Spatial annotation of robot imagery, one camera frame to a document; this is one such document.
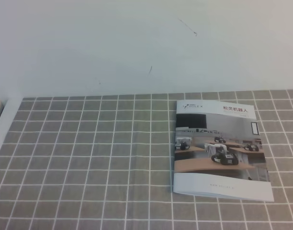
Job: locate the white robot catalogue book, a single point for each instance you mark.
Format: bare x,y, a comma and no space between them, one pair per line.
218,152

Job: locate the grey checked tablecloth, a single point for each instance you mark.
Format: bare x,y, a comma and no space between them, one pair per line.
105,163

